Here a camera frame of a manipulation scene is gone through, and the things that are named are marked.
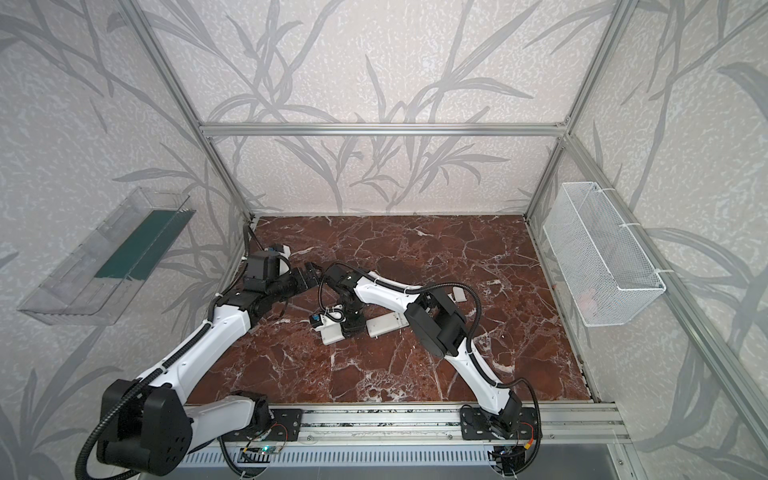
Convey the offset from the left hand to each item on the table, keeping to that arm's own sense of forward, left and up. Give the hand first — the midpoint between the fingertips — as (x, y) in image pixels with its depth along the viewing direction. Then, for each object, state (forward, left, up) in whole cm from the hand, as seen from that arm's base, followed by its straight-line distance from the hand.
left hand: (318, 266), depth 84 cm
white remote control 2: (-14, -4, -13) cm, 20 cm away
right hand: (-7, -7, -17) cm, 19 cm away
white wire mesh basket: (-15, -67, +19) cm, 71 cm away
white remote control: (-10, -20, -17) cm, 28 cm away
